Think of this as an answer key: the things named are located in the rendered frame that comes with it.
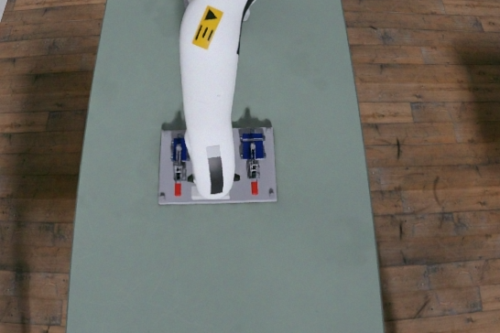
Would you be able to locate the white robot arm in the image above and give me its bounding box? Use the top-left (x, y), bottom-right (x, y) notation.
top-left (179, 0), bottom-right (255, 199)

